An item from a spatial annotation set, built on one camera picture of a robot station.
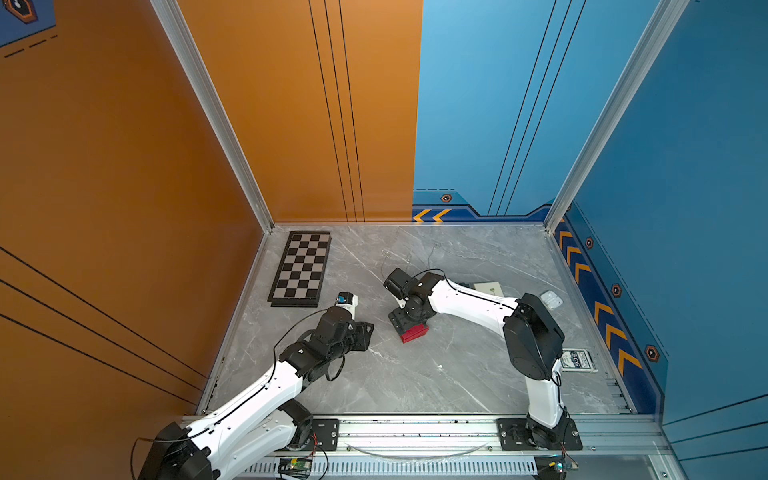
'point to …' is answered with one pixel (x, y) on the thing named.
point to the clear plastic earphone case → (551, 299)
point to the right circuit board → (551, 467)
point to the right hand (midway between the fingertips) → (407, 320)
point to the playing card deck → (576, 360)
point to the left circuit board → (296, 467)
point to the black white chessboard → (299, 273)
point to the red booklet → (414, 332)
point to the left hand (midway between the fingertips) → (371, 322)
